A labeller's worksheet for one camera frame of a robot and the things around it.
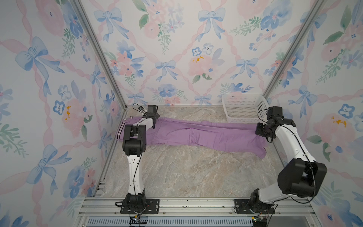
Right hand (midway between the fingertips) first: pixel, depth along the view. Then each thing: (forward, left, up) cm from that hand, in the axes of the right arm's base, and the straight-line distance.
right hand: (263, 131), depth 85 cm
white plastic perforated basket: (+36, -4, -17) cm, 40 cm away
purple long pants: (-1, +6, -6) cm, 9 cm away
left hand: (+23, +73, -12) cm, 78 cm away
